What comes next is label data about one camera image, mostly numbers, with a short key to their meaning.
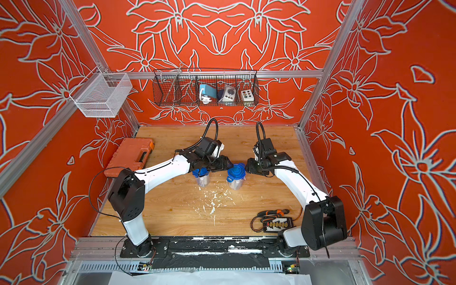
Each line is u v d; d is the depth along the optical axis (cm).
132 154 99
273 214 82
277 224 78
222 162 74
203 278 67
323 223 39
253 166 74
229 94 90
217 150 70
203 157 68
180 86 98
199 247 74
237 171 81
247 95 95
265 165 60
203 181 87
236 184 87
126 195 47
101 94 91
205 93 85
